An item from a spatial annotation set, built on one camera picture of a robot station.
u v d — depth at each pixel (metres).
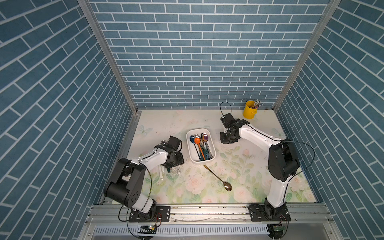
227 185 0.83
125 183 0.44
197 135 1.02
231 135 0.72
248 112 1.10
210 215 0.75
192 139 1.01
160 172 0.87
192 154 0.96
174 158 0.74
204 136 1.02
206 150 0.96
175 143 0.74
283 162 0.50
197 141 0.99
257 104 1.02
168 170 0.88
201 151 0.96
